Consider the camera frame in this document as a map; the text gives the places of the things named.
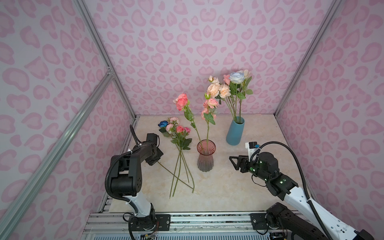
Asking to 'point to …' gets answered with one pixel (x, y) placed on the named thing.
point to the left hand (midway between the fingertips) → (158, 155)
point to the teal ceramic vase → (235, 132)
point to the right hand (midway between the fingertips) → (234, 157)
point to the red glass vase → (205, 149)
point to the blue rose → (163, 124)
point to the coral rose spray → (208, 113)
